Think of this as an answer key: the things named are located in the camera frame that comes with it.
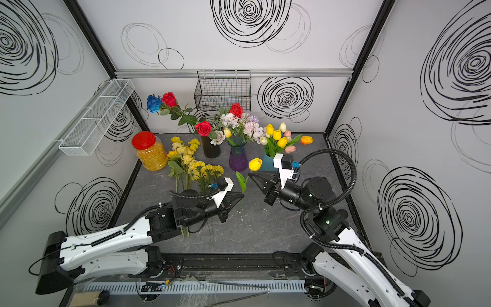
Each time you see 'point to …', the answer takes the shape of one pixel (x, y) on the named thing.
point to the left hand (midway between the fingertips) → (243, 196)
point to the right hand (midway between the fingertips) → (251, 177)
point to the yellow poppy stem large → (194, 143)
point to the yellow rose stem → (188, 160)
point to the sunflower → (175, 164)
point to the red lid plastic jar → (150, 150)
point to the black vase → (210, 151)
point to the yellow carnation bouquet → (237, 130)
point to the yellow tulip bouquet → (277, 141)
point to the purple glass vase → (238, 158)
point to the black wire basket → (220, 89)
